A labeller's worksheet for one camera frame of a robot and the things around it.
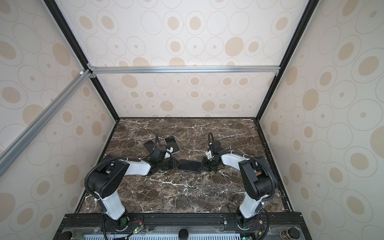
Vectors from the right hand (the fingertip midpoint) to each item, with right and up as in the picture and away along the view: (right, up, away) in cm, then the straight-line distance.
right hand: (200, 168), depth 92 cm
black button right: (+38, -20, -28) cm, 52 cm away
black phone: (-36, +13, +12) cm, 40 cm away
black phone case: (-5, 0, 0) cm, 5 cm away
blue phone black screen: (-21, +15, +15) cm, 30 cm away
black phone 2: (-9, +3, +2) cm, 10 cm away
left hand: (-10, +4, 0) cm, 11 cm away
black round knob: (-9, -21, -28) cm, 36 cm away
